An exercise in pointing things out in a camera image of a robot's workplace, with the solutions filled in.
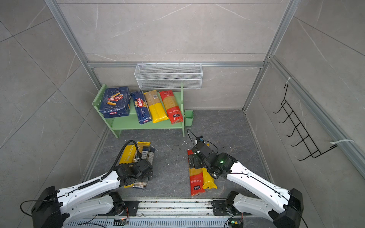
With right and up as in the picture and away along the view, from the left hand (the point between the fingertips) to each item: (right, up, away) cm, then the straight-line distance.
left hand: (148, 172), depth 82 cm
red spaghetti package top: (+15, +36, -4) cm, 39 cm away
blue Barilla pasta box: (-18, +41, -3) cm, 45 cm away
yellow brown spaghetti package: (+7, +35, -3) cm, 36 cm away
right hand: (+29, +11, -7) cm, 32 cm away
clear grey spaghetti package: (-2, +10, +9) cm, 13 cm away
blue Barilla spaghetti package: (-3, +38, -2) cm, 39 cm away
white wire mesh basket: (+10, +63, +19) cm, 67 cm away
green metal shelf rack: (-25, +28, +13) cm, 39 cm away
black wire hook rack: (+77, +17, -23) cm, 82 cm away
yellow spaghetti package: (+35, -3, -4) cm, 35 cm away
